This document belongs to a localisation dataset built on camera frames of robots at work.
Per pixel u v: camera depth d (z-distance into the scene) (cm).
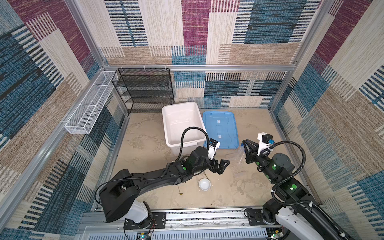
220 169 67
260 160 61
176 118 112
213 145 68
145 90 109
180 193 81
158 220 73
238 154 75
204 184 83
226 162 71
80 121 89
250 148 64
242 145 69
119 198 42
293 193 51
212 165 67
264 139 59
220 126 111
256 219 73
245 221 74
